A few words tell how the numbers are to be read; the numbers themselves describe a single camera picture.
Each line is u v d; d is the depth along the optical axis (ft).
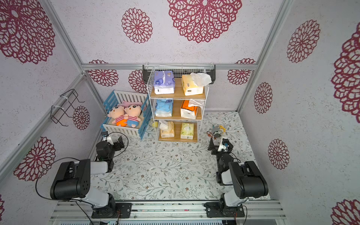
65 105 2.57
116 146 2.74
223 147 2.45
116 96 3.60
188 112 2.60
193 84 2.28
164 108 2.74
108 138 2.62
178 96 2.38
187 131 3.28
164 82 2.27
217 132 3.28
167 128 3.31
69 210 2.49
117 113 3.35
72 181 1.49
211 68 3.02
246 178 1.51
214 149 2.59
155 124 3.48
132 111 3.29
